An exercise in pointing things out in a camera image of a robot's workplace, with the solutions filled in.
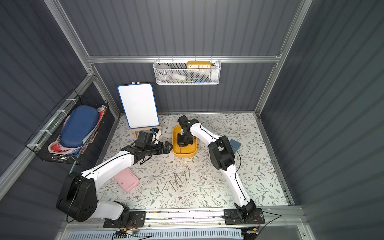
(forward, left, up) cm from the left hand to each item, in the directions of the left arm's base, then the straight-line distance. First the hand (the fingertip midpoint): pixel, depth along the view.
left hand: (168, 147), depth 86 cm
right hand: (+9, -7, -9) cm, 14 cm away
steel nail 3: (-7, -12, -12) cm, 19 cm away
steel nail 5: (-18, -3, -13) cm, 23 cm away
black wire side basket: (-11, +47, +22) cm, 53 cm away
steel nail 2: (-11, -5, -13) cm, 17 cm away
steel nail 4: (-18, +2, -13) cm, 22 cm away
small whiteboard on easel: (+22, +19, +12) cm, 31 cm away
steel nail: (-12, -4, -13) cm, 19 cm away
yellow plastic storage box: (+3, -12, -9) cm, 15 cm away
